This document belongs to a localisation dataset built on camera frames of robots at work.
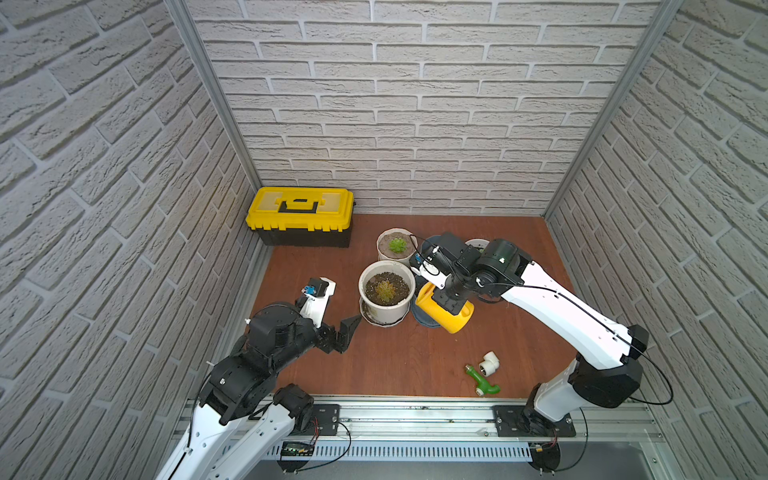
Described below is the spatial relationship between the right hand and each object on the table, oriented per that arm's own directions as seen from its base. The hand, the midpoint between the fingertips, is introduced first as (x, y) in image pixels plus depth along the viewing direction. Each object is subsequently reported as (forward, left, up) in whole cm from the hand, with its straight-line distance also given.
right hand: (448, 290), depth 70 cm
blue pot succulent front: (-4, +6, -6) cm, 9 cm away
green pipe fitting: (-16, -10, -24) cm, 31 cm away
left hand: (-2, +25, +2) cm, 25 cm away
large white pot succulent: (+9, +15, -14) cm, 22 cm away
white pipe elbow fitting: (-11, -13, -23) cm, 29 cm away
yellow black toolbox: (+36, +42, -8) cm, 56 cm away
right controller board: (-32, -21, -26) cm, 46 cm away
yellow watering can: (-6, -1, -6) cm, 8 cm away
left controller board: (-28, +40, -28) cm, 56 cm away
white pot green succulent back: (+25, +11, -12) cm, 30 cm away
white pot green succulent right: (+27, -17, -16) cm, 36 cm away
